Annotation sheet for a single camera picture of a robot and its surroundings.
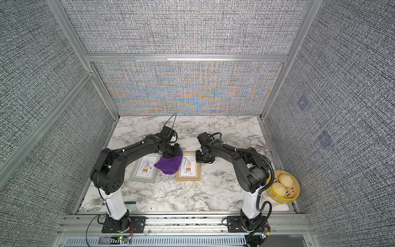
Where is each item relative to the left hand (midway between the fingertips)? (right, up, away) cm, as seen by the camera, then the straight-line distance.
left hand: (183, 152), depth 92 cm
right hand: (+9, -3, +3) cm, 10 cm away
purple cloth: (-7, -6, -6) cm, 11 cm away
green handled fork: (-41, -24, -13) cm, 49 cm away
